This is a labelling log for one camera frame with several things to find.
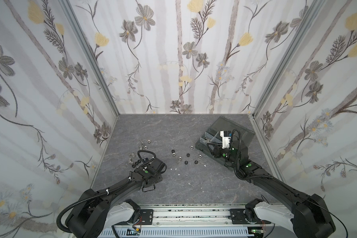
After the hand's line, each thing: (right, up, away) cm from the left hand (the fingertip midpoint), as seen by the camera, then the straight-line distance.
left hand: (156, 174), depth 87 cm
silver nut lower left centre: (+14, +8, +8) cm, 18 cm away
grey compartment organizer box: (+37, +23, +14) cm, 45 cm away
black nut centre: (+20, +10, +12) cm, 25 cm away
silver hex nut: (+28, +9, +9) cm, 30 cm away
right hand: (+29, +21, -8) cm, 37 cm away
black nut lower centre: (+18, +5, +6) cm, 20 cm away
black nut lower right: (+24, +6, +6) cm, 26 cm away
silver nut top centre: (+22, +15, +14) cm, 30 cm away
